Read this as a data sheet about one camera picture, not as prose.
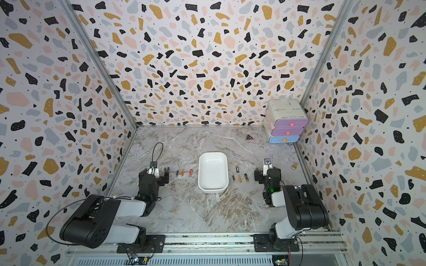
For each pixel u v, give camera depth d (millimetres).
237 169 983
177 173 973
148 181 688
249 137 1167
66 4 683
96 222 438
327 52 839
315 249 736
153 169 763
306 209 454
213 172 936
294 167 1001
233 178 948
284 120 975
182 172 976
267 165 816
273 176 712
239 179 948
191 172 975
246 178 948
